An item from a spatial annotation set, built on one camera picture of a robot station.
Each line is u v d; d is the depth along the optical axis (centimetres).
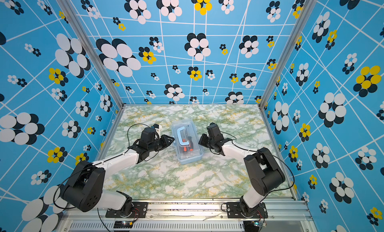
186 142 85
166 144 77
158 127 82
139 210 72
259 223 68
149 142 70
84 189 43
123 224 72
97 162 48
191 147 86
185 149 84
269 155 47
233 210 72
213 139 72
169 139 84
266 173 45
